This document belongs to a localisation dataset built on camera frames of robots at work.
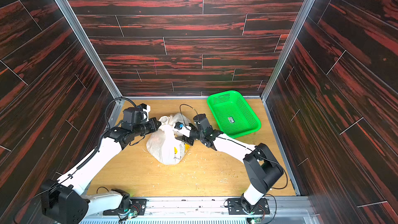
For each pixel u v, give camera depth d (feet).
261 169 1.47
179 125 2.26
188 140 2.41
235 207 2.37
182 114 3.06
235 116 3.56
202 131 2.18
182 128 2.27
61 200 1.26
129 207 2.37
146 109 2.38
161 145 2.68
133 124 1.97
